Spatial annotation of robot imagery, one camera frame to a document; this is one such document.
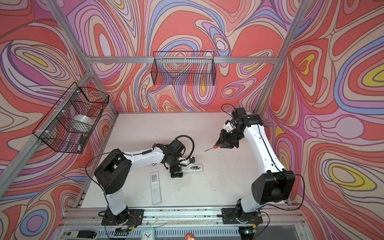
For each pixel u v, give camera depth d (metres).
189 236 0.69
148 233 0.68
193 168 0.88
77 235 0.65
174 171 0.79
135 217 0.72
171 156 0.70
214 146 0.77
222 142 0.67
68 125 0.74
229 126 0.74
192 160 0.79
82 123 0.70
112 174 0.48
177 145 0.75
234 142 0.65
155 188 0.82
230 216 0.73
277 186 0.42
